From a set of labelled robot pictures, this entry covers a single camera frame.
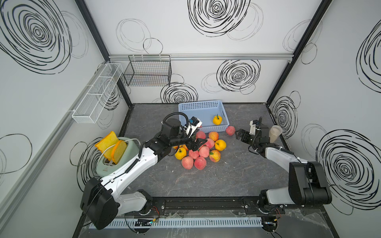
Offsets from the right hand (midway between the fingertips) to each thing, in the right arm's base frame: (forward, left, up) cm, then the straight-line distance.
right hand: (241, 133), depth 92 cm
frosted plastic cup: (+2, -21, +1) cm, 21 cm away
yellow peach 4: (-20, +38, +18) cm, 46 cm away
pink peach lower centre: (-13, +29, -4) cm, 32 cm away
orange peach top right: (+1, +17, -4) cm, 17 cm away
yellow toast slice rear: (-14, +73, +13) cm, 75 cm away
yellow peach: (+14, +14, -4) cm, 20 cm away
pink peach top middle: (0, +26, -2) cm, 26 cm away
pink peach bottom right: (-19, +26, -3) cm, 32 cm away
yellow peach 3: (-13, +37, -3) cm, 39 cm away
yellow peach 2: (-6, +13, -4) cm, 15 cm away
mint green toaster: (-25, +73, +8) cm, 78 cm away
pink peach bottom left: (-18, +33, -4) cm, 38 cm away
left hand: (-12, +26, +16) cm, 32 cm away
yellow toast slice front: (-20, +65, +13) cm, 70 cm away
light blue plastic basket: (+26, +21, -9) cm, 35 cm away
